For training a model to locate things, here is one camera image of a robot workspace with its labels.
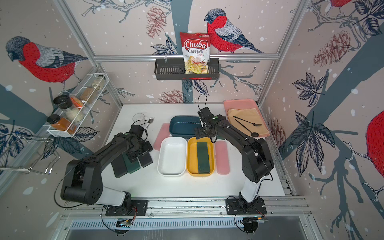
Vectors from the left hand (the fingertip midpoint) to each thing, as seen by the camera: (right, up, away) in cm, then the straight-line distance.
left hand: (148, 150), depth 89 cm
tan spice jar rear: (-28, +32, -12) cm, 44 cm away
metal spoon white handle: (-5, +17, +21) cm, 28 cm away
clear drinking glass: (-13, +20, +16) cm, 29 cm away
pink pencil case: (+6, +9, +14) cm, 18 cm away
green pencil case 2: (-9, -9, -4) cm, 13 cm away
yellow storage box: (+27, -11, -3) cm, 29 cm away
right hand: (+33, +11, +2) cm, 35 cm away
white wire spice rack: (-25, +24, -18) cm, 39 cm away
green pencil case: (+33, -5, +1) cm, 34 cm away
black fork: (+72, +14, +18) cm, 76 cm away
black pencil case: (-1, -6, -1) cm, 6 cm away
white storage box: (+14, -5, +4) cm, 16 cm away
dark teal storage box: (+20, +13, +21) cm, 32 cm away
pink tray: (+58, +31, +33) cm, 73 cm away
